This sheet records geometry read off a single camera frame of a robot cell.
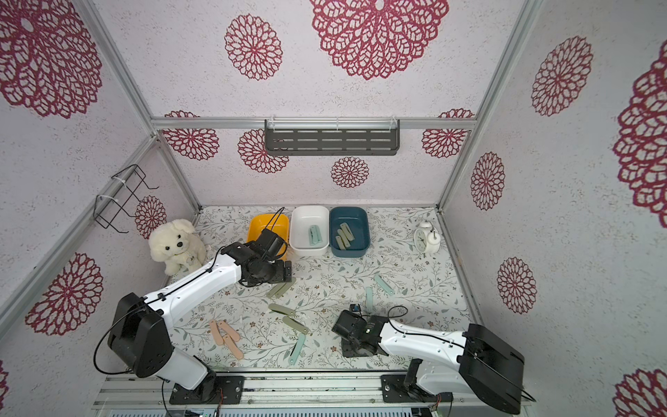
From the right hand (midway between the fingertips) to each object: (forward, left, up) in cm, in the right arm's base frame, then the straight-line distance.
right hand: (345, 348), depth 82 cm
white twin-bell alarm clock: (+37, -30, +9) cm, 49 cm away
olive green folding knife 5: (+14, +16, +17) cm, 27 cm away
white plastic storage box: (+55, +20, 0) cm, 58 cm away
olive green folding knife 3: (+43, +1, +1) cm, 43 cm away
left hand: (+18, +22, +12) cm, 31 cm away
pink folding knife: (+3, +42, +1) cm, 42 cm away
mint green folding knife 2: (+41, +11, +2) cm, 42 cm away
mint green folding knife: (+45, +13, +1) cm, 47 cm away
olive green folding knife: (+50, 0, +1) cm, 50 cm away
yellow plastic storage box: (+49, +30, +3) cm, 57 cm away
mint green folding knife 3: (+15, -9, -2) cm, 18 cm away
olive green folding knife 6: (+7, +16, +1) cm, 18 cm away
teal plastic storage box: (+53, -5, +3) cm, 53 cm away
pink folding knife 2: (+3, +37, +1) cm, 37 cm away
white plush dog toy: (+26, +57, +19) cm, 65 cm away
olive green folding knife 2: (+41, +2, +1) cm, 41 cm away
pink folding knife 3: (-1, +35, +1) cm, 35 cm away
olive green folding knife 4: (+19, +24, +1) cm, 31 cm away
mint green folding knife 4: (+22, -15, 0) cm, 27 cm away
